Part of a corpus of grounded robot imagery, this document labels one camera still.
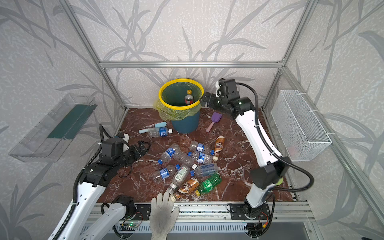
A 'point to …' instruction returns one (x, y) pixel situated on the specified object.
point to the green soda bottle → (208, 185)
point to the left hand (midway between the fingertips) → (148, 143)
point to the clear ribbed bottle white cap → (184, 159)
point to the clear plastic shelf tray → (47, 141)
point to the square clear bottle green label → (179, 177)
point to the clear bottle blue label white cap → (155, 132)
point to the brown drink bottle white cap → (219, 143)
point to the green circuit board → (132, 224)
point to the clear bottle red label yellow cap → (189, 98)
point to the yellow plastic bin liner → (168, 114)
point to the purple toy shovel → (216, 117)
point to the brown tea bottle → (188, 187)
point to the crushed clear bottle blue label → (202, 158)
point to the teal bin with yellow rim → (172, 93)
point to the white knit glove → (163, 216)
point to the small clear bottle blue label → (199, 147)
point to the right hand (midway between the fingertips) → (206, 96)
